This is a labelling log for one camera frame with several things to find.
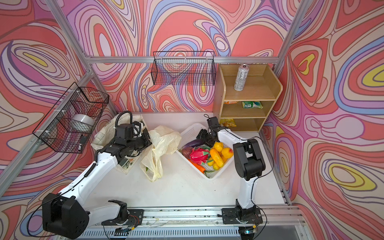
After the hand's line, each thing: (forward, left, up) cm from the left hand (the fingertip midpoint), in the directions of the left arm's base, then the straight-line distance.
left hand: (157, 137), depth 80 cm
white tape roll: (+4, +35, +11) cm, 37 cm away
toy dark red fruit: (-1, -15, -13) cm, 20 cm away
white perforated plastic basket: (+13, -16, -14) cm, 25 cm away
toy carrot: (-10, -23, -16) cm, 30 cm away
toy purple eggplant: (+7, -21, -18) cm, 28 cm away
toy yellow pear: (-4, -39, -10) cm, 40 cm away
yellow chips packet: (+24, -45, -16) cm, 54 cm away
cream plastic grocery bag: (-6, -6, +5) cm, 10 cm away
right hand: (+7, -24, -16) cm, 30 cm away
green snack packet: (+28, -59, -2) cm, 65 cm away
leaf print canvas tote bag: (+2, +29, -1) cm, 29 cm away
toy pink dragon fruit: (-6, -23, -11) cm, 26 cm away
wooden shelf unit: (+23, -50, +10) cm, 56 cm away
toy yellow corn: (-7, -33, -12) cm, 36 cm away
